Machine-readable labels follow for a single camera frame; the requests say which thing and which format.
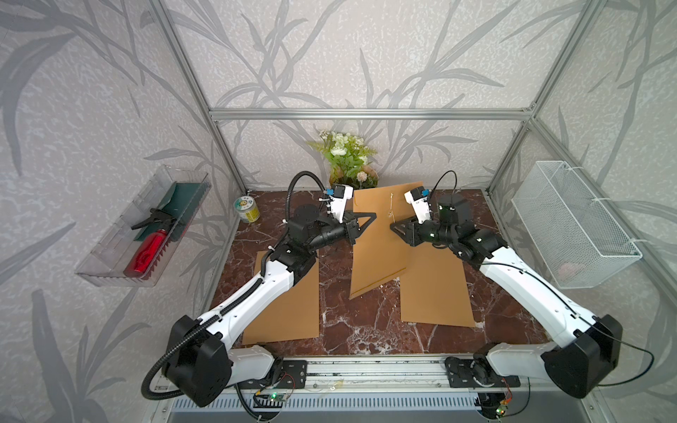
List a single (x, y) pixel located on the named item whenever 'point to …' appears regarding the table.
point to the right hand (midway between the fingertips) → (392, 224)
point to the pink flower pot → (366, 177)
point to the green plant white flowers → (349, 156)
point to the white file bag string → (390, 212)
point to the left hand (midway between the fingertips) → (375, 220)
